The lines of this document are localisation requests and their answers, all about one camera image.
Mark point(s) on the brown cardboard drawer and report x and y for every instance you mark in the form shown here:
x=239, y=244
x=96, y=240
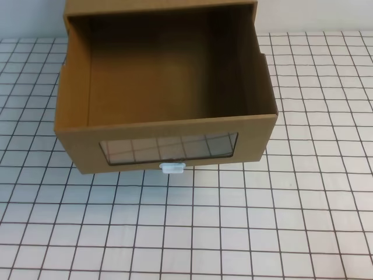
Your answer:
x=177, y=86

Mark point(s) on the white upper drawer handle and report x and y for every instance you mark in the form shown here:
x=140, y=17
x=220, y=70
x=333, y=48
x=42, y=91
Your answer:
x=172, y=168

